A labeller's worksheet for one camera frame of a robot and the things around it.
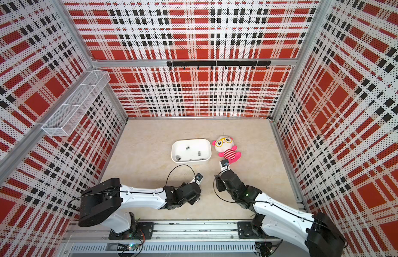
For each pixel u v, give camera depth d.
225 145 0.97
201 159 0.98
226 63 0.88
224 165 0.71
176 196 0.64
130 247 0.69
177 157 0.98
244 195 0.60
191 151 1.01
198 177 0.74
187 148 1.04
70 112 0.73
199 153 1.01
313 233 0.42
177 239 0.72
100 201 0.47
